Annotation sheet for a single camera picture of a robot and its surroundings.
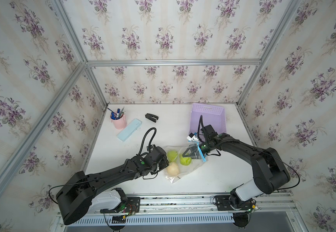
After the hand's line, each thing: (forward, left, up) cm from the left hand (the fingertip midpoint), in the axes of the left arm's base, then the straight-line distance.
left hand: (168, 165), depth 81 cm
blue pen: (+37, +36, +4) cm, 52 cm away
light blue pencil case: (+25, +31, -6) cm, 41 cm away
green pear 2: (0, -9, +5) cm, 10 cm away
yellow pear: (-2, -3, 0) cm, 3 cm away
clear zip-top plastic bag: (0, -10, -8) cm, 12 cm away
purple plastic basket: (+41, -34, -3) cm, 53 cm away
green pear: (+5, -2, +2) cm, 6 cm away
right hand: (+3, -11, +4) cm, 12 cm away
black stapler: (+41, +16, -5) cm, 44 cm away
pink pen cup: (+31, +34, -1) cm, 46 cm away
